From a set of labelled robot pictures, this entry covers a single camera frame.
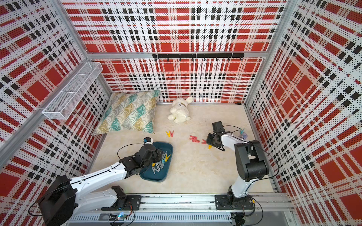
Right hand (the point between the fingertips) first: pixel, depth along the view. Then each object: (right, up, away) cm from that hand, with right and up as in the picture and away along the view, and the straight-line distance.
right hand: (211, 140), depth 96 cm
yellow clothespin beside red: (-31, +4, +5) cm, 31 cm away
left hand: (-32, -6, -11) cm, 34 cm away
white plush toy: (-22, +21, +8) cm, 32 cm away
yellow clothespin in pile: (-1, -4, -3) cm, 5 cm away
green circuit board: (-49, -34, -27) cm, 65 cm away
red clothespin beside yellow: (-28, +4, +6) cm, 29 cm away
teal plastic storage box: (-31, -15, -10) cm, 36 cm away
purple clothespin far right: (+22, +3, -3) cm, 22 cm away
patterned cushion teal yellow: (-56, +19, -3) cm, 59 cm away
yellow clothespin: (-30, -10, -7) cm, 32 cm away
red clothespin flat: (-12, +1, +3) cm, 12 cm away
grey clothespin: (-37, -16, -12) cm, 42 cm away
